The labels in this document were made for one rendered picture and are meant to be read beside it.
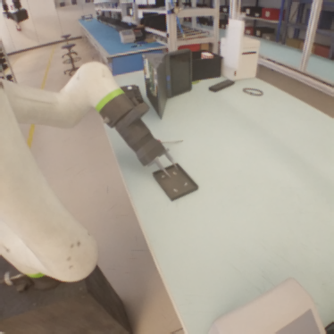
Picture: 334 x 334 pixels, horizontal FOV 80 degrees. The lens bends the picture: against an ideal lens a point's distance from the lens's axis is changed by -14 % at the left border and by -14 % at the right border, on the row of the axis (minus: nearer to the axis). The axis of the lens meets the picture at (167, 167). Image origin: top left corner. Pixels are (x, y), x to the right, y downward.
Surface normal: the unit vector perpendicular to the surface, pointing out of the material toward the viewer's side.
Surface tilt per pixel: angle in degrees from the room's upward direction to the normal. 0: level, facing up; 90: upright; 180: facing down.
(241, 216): 0
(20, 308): 0
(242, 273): 0
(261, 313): 9
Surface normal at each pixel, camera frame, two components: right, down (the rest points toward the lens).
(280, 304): -0.11, -0.84
